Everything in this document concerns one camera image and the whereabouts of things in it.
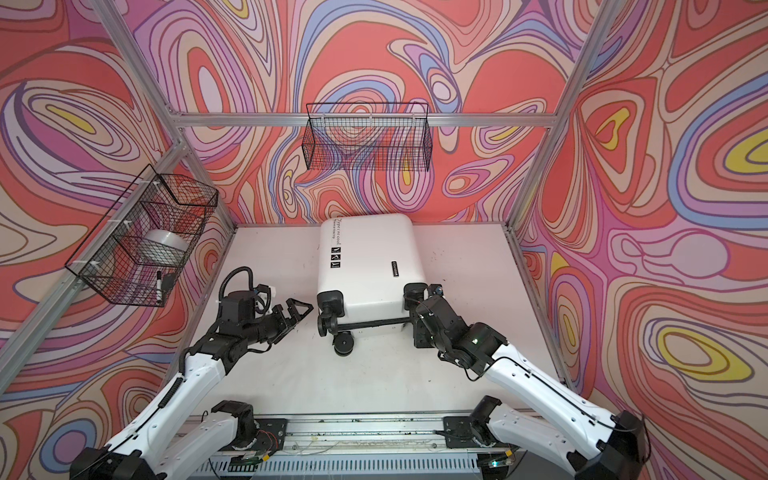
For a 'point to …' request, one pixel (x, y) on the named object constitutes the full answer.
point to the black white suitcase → (371, 267)
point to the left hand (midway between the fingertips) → (307, 313)
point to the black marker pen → (159, 288)
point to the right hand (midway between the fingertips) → (423, 333)
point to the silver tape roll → (164, 246)
